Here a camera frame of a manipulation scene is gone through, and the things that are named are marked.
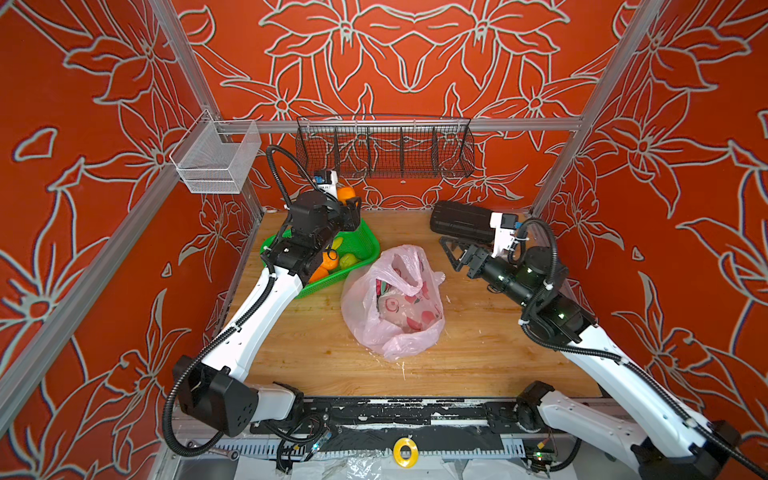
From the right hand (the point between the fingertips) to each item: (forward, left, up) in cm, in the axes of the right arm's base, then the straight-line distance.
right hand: (445, 241), depth 62 cm
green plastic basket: (+28, +24, -38) cm, 53 cm away
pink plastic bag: (+4, +10, -37) cm, 39 cm away
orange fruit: (+19, +31, -31) cm, 48 cm away
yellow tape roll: (-35, +7, -36) cm, 50 cm away
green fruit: (+18, +25, -31) cm, 44 cm away
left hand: (+15, +21, 0) cm, 26 cm away
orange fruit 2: (+13, +34, -31) cm, 48 cm away
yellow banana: (+29, +30, -34) cm, 54 cm away
